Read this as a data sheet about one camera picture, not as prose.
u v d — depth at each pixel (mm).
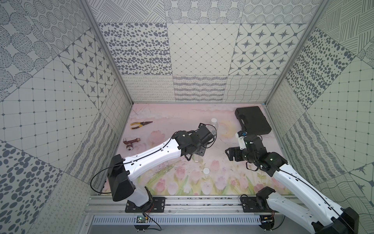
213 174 850
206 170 855
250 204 732
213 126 946
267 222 722
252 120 1045
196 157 647
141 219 715
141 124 1067
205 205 759
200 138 551
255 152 573
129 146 929
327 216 394
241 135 699
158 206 733
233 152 706
